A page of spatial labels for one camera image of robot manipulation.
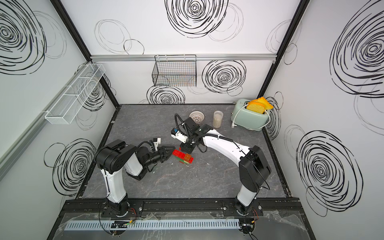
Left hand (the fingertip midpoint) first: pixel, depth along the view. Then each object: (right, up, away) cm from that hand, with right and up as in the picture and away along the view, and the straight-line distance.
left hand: (175, 150), depth 86 cm
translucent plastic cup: (+27, +19, +15) cm, 37 cm away
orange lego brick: (+7, -3, -4) cm, 9 cm away
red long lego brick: (+10, -4, -4) cm, 11 cm away
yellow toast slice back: (+54, +29, +6) cm, 62 cm away
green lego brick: (+5, -6, -1) cm, 7 cm away
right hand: (+6, +3, -4) cm, 7 cm away
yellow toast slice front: (+50, +26, +5) cm, 56 cm away
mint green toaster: (+45, +19, +10) cm, 50 cm away
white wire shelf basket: (-51, +25, -13) cm, 58 cm away
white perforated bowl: (+14, +20, +23) cm, 33 cm away
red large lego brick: (+2, -2, -2) cm, 3 cm away
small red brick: (+3, +2, -4) cm, 5 cm away
